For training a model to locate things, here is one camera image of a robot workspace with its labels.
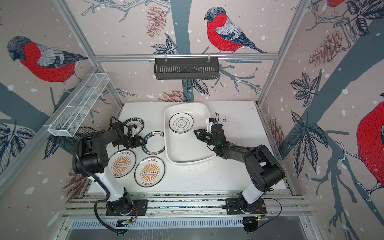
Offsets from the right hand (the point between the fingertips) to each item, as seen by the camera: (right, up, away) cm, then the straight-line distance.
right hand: (193, 132), depth 88 cm
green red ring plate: (-43, +4, +22) cm, 48 cm away
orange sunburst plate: (-43, -18, 0) cm, 47 cm away
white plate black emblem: (-9, +5, +19) cm, 22 cm away
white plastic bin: (-7, -10, +9) cm, 15 cm away
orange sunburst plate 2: (-26, -23, -2) cm, 34 cm away
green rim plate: (-29, -3, +13) cm, 32 cm away
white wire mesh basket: (-61, +14, -11) cm, 64 cm away
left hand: (-33, -7, +7) cm, 35 cm away
